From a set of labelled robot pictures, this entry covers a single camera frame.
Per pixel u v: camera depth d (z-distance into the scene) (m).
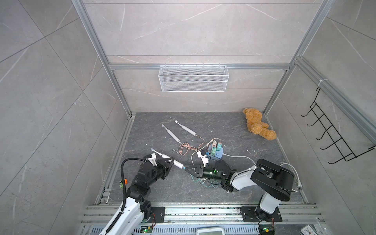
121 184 0.82
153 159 0.74
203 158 0.76
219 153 0.93
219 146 0.93
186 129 1.08
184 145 0.99
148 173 0.62
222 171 0.64
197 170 0.71
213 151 0.90
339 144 0.65
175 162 0.76
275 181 0.47
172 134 1.04
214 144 0.93
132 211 0.53
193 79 1.01
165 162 0.73
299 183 0.88
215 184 0.73
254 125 0.95
